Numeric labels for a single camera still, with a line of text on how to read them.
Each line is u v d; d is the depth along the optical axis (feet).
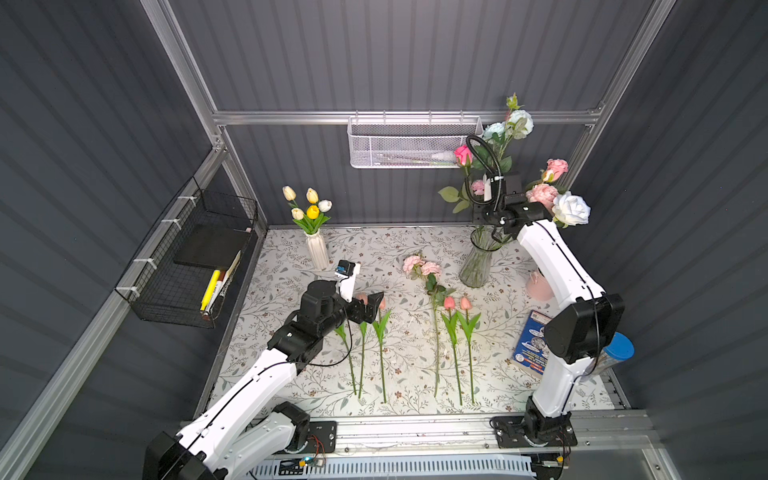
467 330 2.99
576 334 1.58
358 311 2.19
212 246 2.53
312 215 2.76
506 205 2.11
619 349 2.24
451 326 3.05
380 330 3.01
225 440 1.33
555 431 2.26
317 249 3.22
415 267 3.36
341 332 2.99
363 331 2.99
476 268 3.15
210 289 2.32
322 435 2.41
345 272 2.11
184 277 2.36
